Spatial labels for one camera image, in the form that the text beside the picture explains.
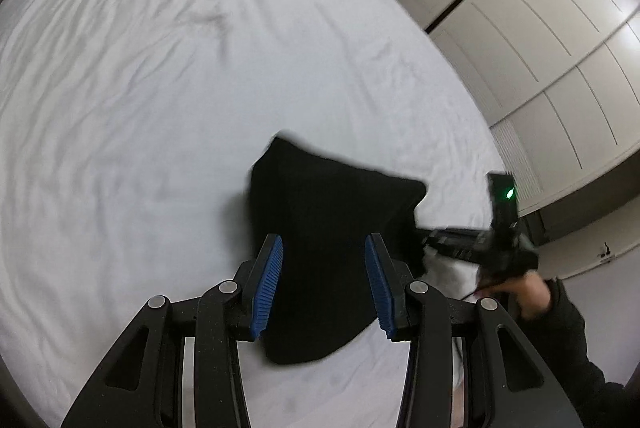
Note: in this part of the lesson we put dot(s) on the dark sleeve forearm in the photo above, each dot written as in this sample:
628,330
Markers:
559,336

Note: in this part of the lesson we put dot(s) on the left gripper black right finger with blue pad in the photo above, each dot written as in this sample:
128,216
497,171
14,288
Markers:
507,383

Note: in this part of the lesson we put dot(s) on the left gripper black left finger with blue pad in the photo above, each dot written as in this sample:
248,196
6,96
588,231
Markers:
138,383

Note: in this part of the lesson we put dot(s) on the person's right hand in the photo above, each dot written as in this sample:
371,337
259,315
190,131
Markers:
530,292

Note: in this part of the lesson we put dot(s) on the white wardrobe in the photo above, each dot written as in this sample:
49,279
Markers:
556,80

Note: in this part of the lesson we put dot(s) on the black pants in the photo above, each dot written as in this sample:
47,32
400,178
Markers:
323,210

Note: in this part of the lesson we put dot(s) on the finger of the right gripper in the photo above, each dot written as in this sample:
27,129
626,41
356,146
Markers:
457,238
457,253

